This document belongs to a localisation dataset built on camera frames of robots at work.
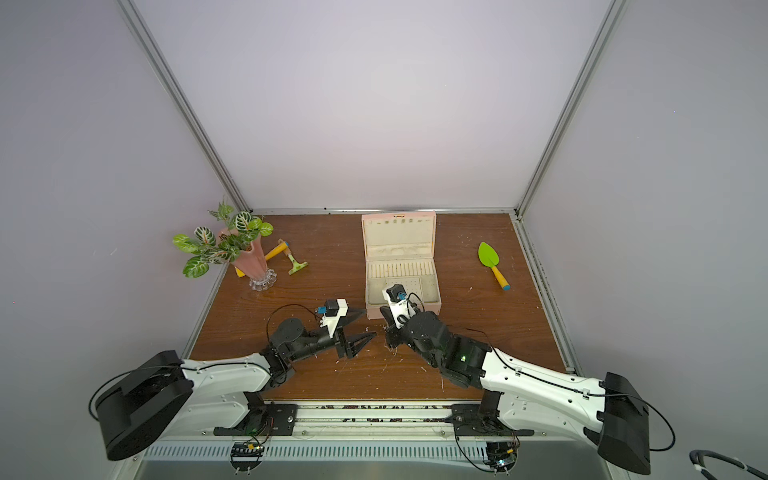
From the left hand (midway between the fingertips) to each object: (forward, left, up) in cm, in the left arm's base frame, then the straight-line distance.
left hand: (371, 325), depth 73 cm
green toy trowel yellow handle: (+34, -40, -17) cm, 55 cm away
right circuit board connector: (-25, -32, -19) cm, 45 cm away
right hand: (+4, -4, +5) cm, 7 cm away
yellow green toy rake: (+29, +29, -15) cm, 44 cm away
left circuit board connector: (-26, +31, -20) cm, 45 cm away
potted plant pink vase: (+22, +39, +6) cm, 45 cm away
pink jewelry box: (+29, -7, -6) cm, 30 cm away
